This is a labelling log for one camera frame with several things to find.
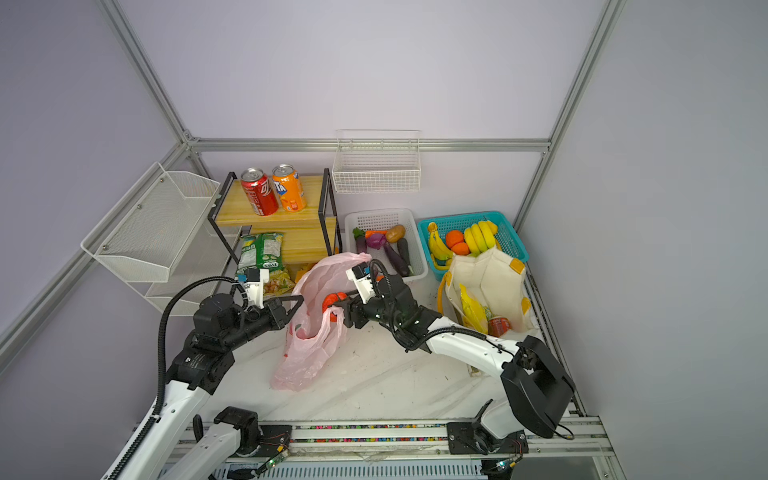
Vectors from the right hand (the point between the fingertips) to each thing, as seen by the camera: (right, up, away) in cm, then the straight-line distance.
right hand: (336, 301), depth 74 cm
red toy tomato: (-1, +1, -1) cm, 2 cm away
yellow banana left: (+32, +15, +38) cm, 52 cm away
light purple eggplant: (+2, +16, +38) cm, 41 cm away
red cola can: (+46, -9, +12) cm, 48 cm away
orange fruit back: (+38, +19, +38) cm, 57 cm away
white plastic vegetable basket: (+12, +27, +43) cm, 52 cm away
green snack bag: (-26, +13, +14) cm, 32 cm away
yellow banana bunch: (+46, +19, +33) cm, 60 cm away
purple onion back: (+8, +17, +37) cm, 42 cm away
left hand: (-7, +1, -4) cm, 8 cm away
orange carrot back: (+5, +21, +42) cm, 47 cm away
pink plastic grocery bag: (-6, -8, +1) cm, 10 cm away
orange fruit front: (+40, +15, +34) cm, 55 cm away
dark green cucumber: (+18, +14, +37) cm, 44 cm away
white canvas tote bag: (+46, +4, +16) cm, 49 cm away
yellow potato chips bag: (+37, -4, +6) cm, 37 cm away
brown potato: (+15, +21, +39) cm, 47 cm away
